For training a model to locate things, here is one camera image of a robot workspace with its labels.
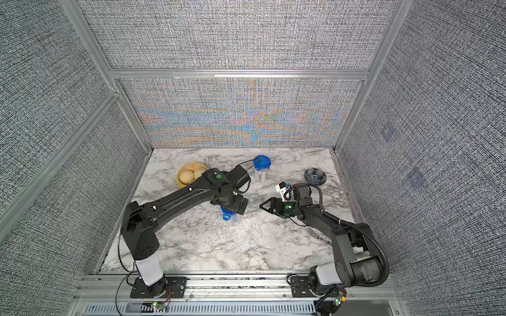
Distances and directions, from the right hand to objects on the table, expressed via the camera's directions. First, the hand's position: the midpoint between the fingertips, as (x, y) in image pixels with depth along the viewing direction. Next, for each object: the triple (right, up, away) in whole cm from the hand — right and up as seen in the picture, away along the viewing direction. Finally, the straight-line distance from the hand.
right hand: (265, 203), depth 86 cm
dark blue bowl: (+28, +11, +18) cm, 35 cm away
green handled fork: (+24, -14, 0) cm, 28 cm away
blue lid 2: (-16, -3, -8) cm, 18 cm away
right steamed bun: (-34, +13, +17) cm, 40 cm away
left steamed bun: (-38, +11, +12) cm, 42 cm away
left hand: (-11, 0, -5) cm, 13 cm away
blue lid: (-15, +14, -22) cm, 30 cm away
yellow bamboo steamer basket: (-40, +16, +21) cm, 48 cm away
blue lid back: (-1, +18, +12) cm, 22 cm away
